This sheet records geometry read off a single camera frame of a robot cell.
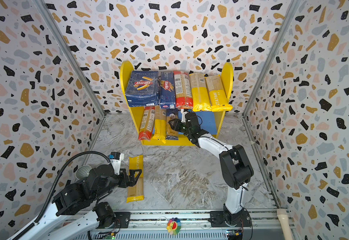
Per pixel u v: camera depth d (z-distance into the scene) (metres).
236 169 0.50
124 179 0.59
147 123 0.92
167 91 0.72
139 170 0.67
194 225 0.73
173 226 0.72
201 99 0.68
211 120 0.99
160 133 0.87
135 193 0.80
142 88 0.69
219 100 0.68
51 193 0.45
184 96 0.70
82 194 0.48
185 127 0.78
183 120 0.81
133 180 0.61
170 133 0.88
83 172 0.87
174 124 0.82
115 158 0.59
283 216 0.73
